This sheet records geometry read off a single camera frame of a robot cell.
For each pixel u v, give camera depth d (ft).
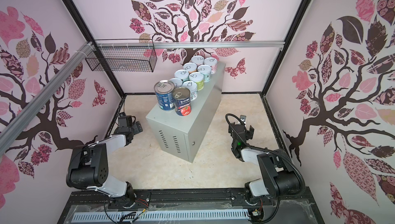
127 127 2.39
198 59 2.72
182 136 2.05
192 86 2.25
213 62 2.66
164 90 1.97
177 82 2.30
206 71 2.50
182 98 1.87
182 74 2.44
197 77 2.39
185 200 2.46
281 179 1.42
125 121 2.38
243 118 2.55
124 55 3.11
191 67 2.55
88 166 1.47
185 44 3.03
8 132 1.63
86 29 2.72
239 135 2.34
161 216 2.29
